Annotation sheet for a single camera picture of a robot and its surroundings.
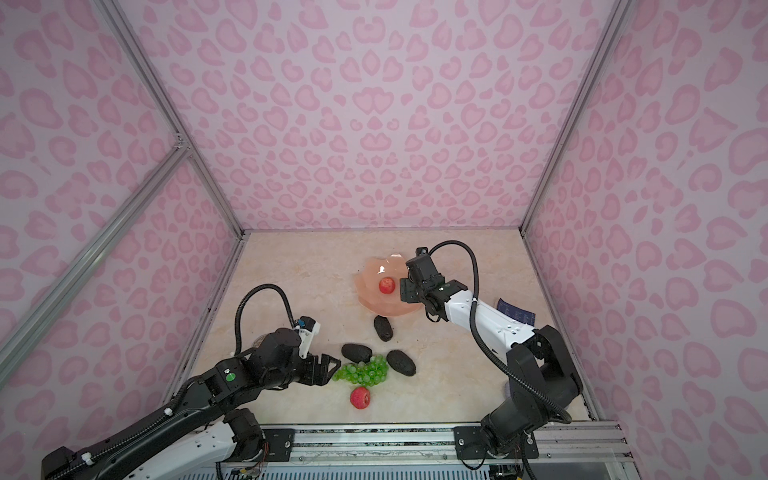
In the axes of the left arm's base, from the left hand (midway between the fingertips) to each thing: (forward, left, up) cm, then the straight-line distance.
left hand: (331, 357), depth 75 cm
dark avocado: (+12, -13, -10) cm, 20 cm away
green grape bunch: (-2, -9, -8) cm, 12 cm away
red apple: (+28, -14, -10) cm, 32 cm away
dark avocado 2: (+4, -5, -8) cm, 11 cm away
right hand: (+22, -23, +1) cm, 32 cm away
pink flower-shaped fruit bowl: (+30, -8, -8) cm, 32 cm away
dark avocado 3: (+1, -18, -8) cm, 20 cm away
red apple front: (-8, -7, -8) cm, 13 cm away
